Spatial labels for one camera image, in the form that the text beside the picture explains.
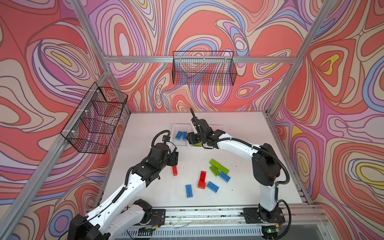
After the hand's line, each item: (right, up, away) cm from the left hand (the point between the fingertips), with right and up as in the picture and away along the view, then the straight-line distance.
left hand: (174, 152), depth 80 cm
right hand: (+9, +7, +11) cm, 16 cm away
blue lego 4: (+21, -20, +4) cm, 29 cm away
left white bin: (+1, +13, +23) cm, 27 cm away
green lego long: (+26, -11, +10) cm, 30 cm away
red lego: (-1, -13, +7) cm, 15 cm away
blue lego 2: (+4, +8, +21) cm, 23 cm away
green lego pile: (+13, +4, 0) cm, 14 cm away
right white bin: (+26, +14, +24) cm, 38 cm away
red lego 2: (+15, -18, +2) cm, 23 cm away
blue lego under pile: (+28, -15, +5) cm, 32 cm away
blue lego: (0, +8, +22) cm, 24 cm away
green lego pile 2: (+23, -12, +8) cm, 28 cm away
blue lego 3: (+8, -23, +2) cm, 24 cm away
